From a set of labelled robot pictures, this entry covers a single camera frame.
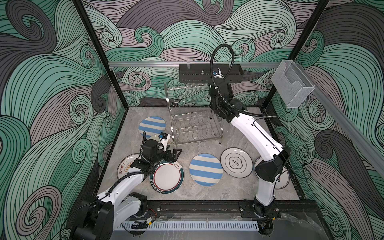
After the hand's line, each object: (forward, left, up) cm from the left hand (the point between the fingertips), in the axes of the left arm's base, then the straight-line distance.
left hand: (175, 147), depth 83 cm
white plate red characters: (-14, -61, -9) cm, 63 cm away
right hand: (+18, -25, +31) cm, 43 cm away
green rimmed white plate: (-13, +5, -13) cm, 19 cm away
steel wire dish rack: (+34, -10, -16) cm, 39 cm away
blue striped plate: (+24, +20, -12) cm, 34 cm away
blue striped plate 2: (-8, -18, -13) cm, 23 cm away
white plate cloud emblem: (-3, -37, -12) cm, 39 cm away
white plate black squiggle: (+5, +3, -1) cm, 6 cm away
